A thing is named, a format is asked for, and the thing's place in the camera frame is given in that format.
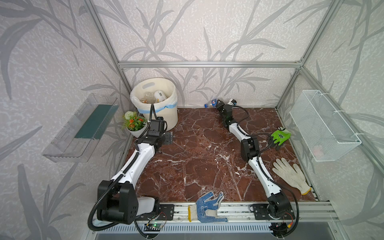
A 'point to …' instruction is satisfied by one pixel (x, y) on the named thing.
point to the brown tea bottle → (145, 101)
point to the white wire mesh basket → (327, 132)
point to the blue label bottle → (214, 103)
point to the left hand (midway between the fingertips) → (165, 130)
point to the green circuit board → (155, 225)
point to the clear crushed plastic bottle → (148, 98)
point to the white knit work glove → (294, 176)
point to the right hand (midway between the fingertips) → (219, 97)
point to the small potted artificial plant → (135, 125)
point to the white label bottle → (159, 96)
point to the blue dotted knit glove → (205, 210)
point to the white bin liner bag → (152, 85)
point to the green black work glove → (280, 135)
